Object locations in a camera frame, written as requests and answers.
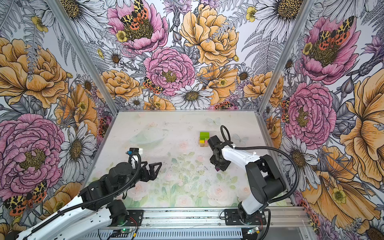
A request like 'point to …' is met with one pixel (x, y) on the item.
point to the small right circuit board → (253, 230)
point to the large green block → (204, 136)
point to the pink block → (206, 141)
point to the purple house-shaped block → (217, 169)
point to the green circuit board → (125, 230)
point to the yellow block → (202, 141)
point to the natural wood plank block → (203, 145)
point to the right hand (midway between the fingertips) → (217, 168)
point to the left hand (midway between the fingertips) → (153, 168)
